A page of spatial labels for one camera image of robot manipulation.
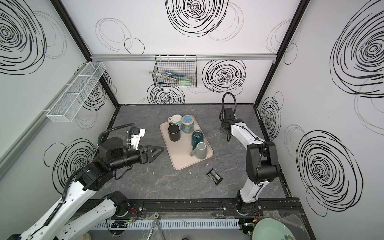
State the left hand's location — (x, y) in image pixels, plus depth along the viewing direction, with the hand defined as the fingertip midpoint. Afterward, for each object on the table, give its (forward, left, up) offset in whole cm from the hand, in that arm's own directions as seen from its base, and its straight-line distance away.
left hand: (161, 150), depth 64 cm
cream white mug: (+34, 0, -21) cm, 40 cm away
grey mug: (+11, -18, -22) cm, 30 cm away
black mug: (+23, -1, -20) cm, 30 cm away
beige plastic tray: (+14, -5, -28) cm, 31 cm away
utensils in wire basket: (+43, 0, +7) cm, 43 cm away
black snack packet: (-2, -27, -27) cm, 38 cm away
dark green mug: (+19, -16, -18) cm, 30 cm away
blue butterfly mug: (+29, -9, -19) cm, 35 cm away
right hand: (+26, -34, -19) cm, 47 cm away
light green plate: (-24, -51, -26) cm, 62 cm away
